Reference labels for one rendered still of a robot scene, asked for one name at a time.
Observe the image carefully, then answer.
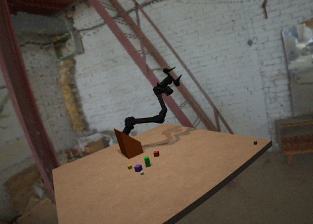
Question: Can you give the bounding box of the purple block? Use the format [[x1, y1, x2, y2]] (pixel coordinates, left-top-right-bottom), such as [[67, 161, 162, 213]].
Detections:
[[134, 164, 143, 172]]

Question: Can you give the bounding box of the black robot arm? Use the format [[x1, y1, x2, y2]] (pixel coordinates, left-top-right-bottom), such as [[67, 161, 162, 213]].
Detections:
[[122, 81, 173, 136]]

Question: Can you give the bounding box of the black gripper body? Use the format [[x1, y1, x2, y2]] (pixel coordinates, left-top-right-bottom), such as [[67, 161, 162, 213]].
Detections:
[[163, 68, 180, 86]]

